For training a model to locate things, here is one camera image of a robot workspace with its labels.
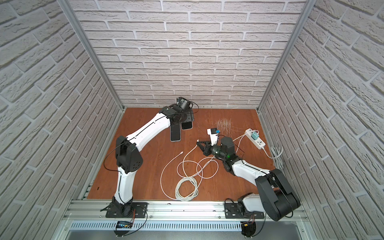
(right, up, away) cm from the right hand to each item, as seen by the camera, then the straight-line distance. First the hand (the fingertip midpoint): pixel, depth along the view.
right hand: (194, 145), depth 80 cm
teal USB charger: (+39, +4, +15) cm, 42 cm away
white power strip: (+43, -1, +17) cm, 46 cm away
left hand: (-4, +18, +10) cm, 21 cm away
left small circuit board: (-34, -38, -8) cm, 52 cm away
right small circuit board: (+26, -38, -11) cm, 47 cm away
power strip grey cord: (+55, -7, +17) cm, 58 cm away
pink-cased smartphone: (-4, +11, +7) cm, 13 cm away
